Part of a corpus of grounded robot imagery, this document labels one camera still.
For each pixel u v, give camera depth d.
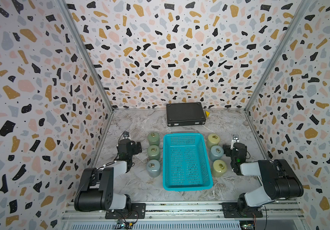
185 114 1.13
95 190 0.43
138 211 0.73
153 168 0.81
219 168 0.81
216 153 0.87
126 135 0.80
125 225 0.70
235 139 0.82
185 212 0.75
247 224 0.72
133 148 0.84
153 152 0.87
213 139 0.94
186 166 0.91
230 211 0.73
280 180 0.46
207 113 1.17
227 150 0.88
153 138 0.95
